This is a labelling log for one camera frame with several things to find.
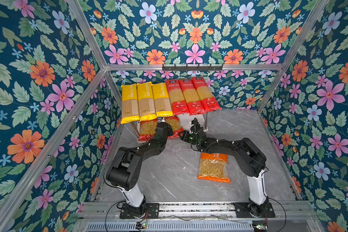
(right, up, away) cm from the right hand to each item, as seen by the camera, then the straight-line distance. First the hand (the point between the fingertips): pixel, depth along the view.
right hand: (179, 132), depth 94 cm
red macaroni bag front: (-1, +3, +2) cm, 4 cm away
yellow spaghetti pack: (-25, +16, -21) cm, 36 cm away
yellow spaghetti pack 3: (-8, +16, -20) cm, 27 cm away
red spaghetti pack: (+1, +17, -22) cm, 27 cm away
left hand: (-7, +8, -1) cm, 11 cm away
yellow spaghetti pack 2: (-16, +16, -21) cm, 31 cm away
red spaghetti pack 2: (+9, +17, -21) cm, 28 cm away
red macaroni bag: (-21, +2, 0) cm, 21 cm away
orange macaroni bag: (+21, -21, -8) cm, 30 cm away
